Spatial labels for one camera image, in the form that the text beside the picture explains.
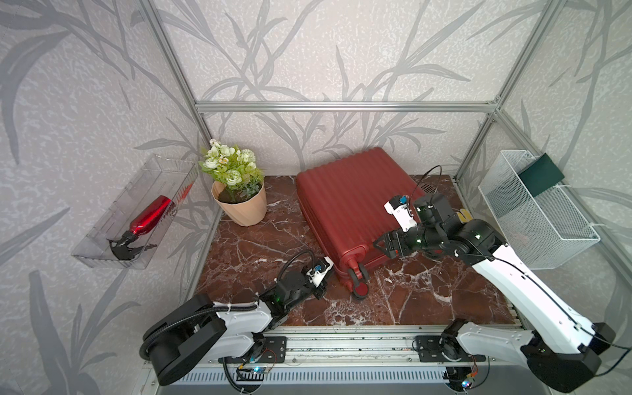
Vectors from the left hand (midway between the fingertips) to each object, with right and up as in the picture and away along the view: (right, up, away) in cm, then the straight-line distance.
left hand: (332, 268), depth 81 cm
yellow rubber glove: (+59, +16, +26) cm, 67 cm away
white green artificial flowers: (-34, +34, +5) cm, 49 cm away
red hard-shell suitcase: (+4, +22, -1) cm, 23 cm away
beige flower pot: (-33, +18, +11) cm, 39 cm away
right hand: (+14, +12, -13) cm, 23 cm away
